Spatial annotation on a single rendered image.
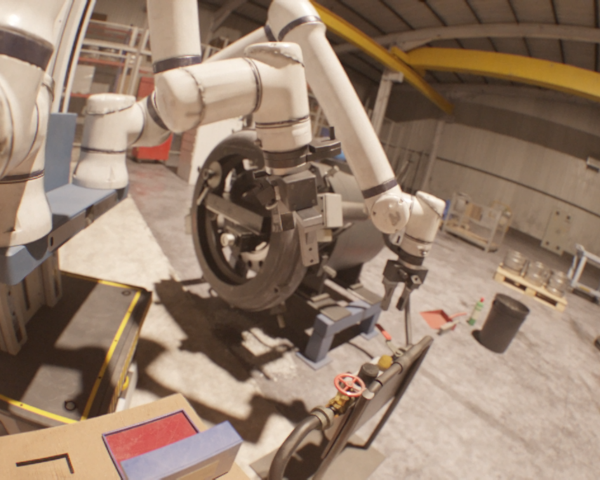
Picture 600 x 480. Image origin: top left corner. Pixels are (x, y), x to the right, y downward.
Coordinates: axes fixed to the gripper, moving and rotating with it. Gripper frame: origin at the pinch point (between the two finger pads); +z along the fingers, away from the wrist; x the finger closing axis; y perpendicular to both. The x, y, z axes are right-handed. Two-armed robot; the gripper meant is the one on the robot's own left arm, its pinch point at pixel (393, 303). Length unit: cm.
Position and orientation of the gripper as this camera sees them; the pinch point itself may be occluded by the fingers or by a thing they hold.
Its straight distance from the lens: 95.2
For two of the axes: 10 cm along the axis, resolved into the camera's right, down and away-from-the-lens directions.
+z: -2.4, 9.3, 2.9
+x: 9.3, 1.3, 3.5
